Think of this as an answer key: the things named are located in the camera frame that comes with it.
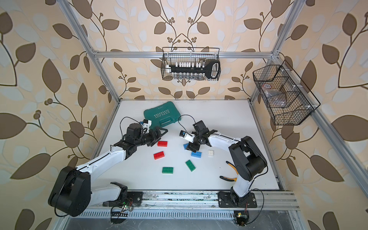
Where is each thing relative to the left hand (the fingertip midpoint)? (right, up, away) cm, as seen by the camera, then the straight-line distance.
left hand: (164, 133), depth 82 cm
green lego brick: (+1, -22, +2) cm, 22 cm away
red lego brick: (-3, -9, +11) cm, 15 cm away
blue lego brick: (+19, -14, +7) cm, 25 cm away
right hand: (+15, -7, +11) cm, 20 cm away
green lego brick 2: (+15, -20, +3) cm, 25 cm away
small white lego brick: (+28, -13, +7) cm, 31 cm away
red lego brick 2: (-5, -15, +7) cm, 17 cm away
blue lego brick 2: (+12, -10, +12) cm, 19 cm away
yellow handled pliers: (+38, -26, -1) cm, 46 cm away
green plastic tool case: (-5, +10, +23) cm, 25 cm away
